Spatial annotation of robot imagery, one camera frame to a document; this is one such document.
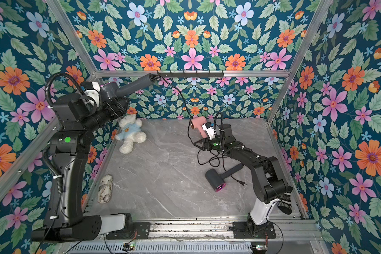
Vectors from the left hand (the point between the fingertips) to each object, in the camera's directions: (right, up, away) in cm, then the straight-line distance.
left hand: (123, 100), depth 60 cm
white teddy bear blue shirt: (-18, -12, +44) cm, 49 cm away
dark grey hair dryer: (+38, -39, +25) cm, 60 cm away
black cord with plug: (+53, -41, +29) cm, 73 cm away
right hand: (+31, -16, +27) cm, 44 cm away
